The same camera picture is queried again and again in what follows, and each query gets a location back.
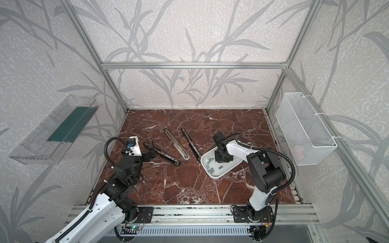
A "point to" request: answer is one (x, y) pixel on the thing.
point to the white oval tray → (214, 170)
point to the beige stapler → (185, 155)
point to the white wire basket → (308, 141)
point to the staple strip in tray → (221, 167)
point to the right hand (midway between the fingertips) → (221, 155)
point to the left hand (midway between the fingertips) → (145, 137)
